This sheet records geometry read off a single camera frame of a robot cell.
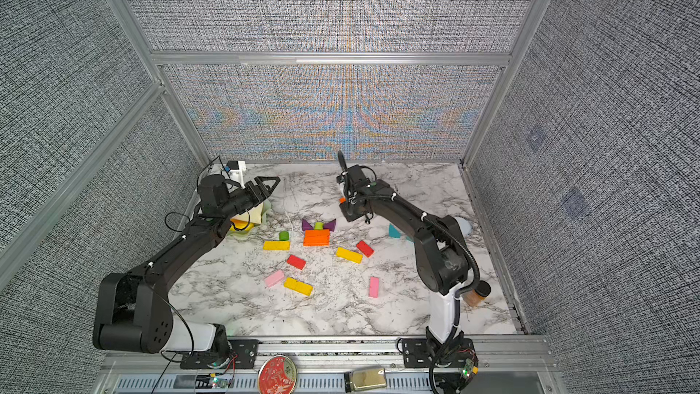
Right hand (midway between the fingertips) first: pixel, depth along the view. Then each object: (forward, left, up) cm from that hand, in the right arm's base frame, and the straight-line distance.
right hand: (350, 202), depth 92 cm
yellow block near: (-25, +17, -10) cm, 31 cm away
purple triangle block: (-3, +16, -9) cm, 19 cm away
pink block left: (-22, +25, -11) cm, 35 cm away
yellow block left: (-11, +25, -9) cm, 29 cm away
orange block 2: (-9, +12, -12) cm, 19 cm away
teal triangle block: (-6, -15, -10) cm, 19 cm away
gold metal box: (-49, -4, -6) cm, 49 cm away
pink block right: (-25, -7, -11) cm, 28 cm away
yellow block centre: (-14, 0, -11) cm, 18 cm away
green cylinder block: (-7, +24, -11) cm, 27 cm away
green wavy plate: (+3, +31, -7) cm, 32 cm away
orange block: (-6, +12, -11) cm, 17 cm away
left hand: (0, +21, +12) cm, 25 cm away
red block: (-16, +18, -11) cm, 27 cm away
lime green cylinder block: (-3, +12, -10) cm, 16 cm away
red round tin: (-48, +19, -6) cm, 52 cm away
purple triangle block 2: (-3, +7, -10) cm, 13 cm away
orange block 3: (-4, +3, +7) cm, 9 cm away
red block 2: (-12, -5, -10) cm, 17 cm away
